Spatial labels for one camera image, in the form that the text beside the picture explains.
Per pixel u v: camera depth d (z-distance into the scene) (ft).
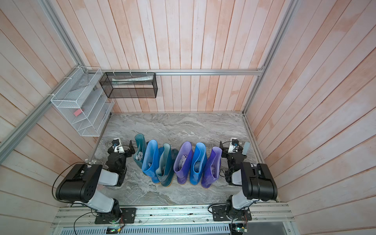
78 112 2.69
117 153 2.54
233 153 2.50
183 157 2.50
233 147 2.52
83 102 2.46
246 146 3.03
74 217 2.54
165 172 2.05
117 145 2.48
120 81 2.96
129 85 3.44
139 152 2.27
